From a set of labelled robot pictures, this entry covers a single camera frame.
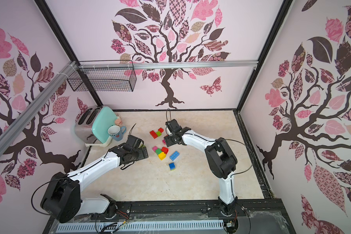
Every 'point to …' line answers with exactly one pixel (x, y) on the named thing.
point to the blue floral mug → (116, 132)
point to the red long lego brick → (153, 134)
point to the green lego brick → (158, 151)
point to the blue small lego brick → (172, 166)
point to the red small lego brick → (161, 130)
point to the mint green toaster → (91, 125)
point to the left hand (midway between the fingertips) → (140, 157)
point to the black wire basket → (104, 76)
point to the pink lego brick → (155, 148)
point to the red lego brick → (165, 149)
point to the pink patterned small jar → (118, 122)
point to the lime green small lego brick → (158, 133)
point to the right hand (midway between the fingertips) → (170, 137)
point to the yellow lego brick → (162, 155)
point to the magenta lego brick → (164, 142)
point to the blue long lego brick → (174, 155)
